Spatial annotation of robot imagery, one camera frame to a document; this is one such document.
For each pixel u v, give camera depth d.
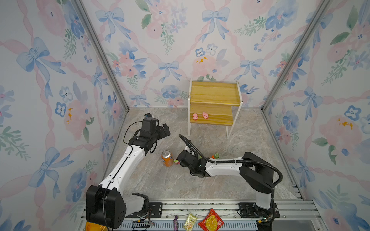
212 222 0.70
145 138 0.61
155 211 0.73
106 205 0.40
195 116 0.92
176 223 0.70
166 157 0.82
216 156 0.90
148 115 0.73
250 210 0.73
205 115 0.92
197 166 0.66
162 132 0.74
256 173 0.50
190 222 0.69
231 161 0.53
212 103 0.78
